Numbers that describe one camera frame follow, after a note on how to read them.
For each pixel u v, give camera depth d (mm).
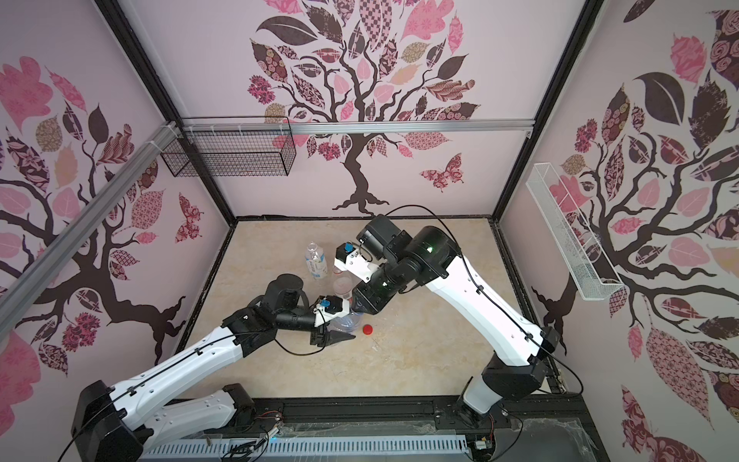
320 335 610
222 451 697
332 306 578
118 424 384
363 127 935
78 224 600
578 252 761
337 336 619
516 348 388
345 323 630
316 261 875
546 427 724
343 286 838
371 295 523
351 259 544
